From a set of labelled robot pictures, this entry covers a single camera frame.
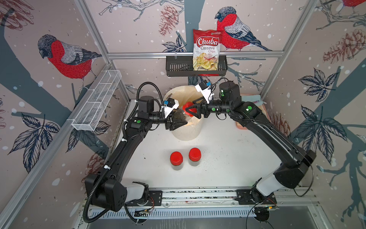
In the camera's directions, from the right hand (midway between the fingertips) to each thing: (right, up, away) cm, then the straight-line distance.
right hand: (190, 105), depth 64 cm
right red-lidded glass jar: (+3, -28, +12) cm, 30 cm away
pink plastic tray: (+60, -1, +49) cm, 78 cm away
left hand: (-2, -4, +4) cm, 6 cm away
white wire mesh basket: (-52, -6, +7) cm, 53 cm away
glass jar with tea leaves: (-6, -4, +1) cm, 7 cm away
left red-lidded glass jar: (-7, -29, +11) cm, 32 cm away
